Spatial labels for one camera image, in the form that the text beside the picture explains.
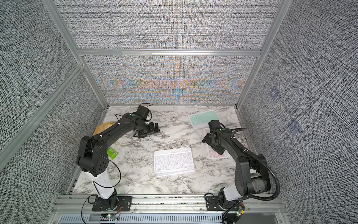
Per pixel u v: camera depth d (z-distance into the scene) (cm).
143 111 74
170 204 75
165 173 83
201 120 109
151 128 81
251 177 43
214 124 73
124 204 73
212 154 91
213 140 65
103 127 98
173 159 87
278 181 39
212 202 73
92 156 48
